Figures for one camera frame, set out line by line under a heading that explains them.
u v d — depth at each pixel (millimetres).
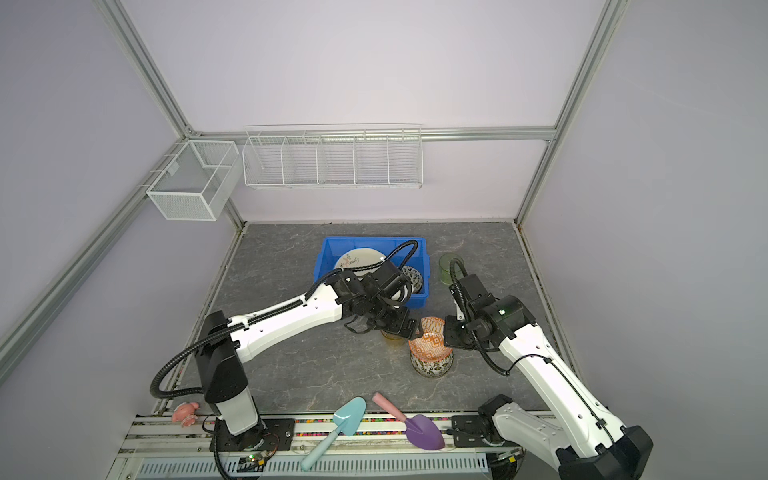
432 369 811
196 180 997
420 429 753
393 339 890
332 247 1080
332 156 992
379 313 634
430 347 771
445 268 966
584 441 381
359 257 1052
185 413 753
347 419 771
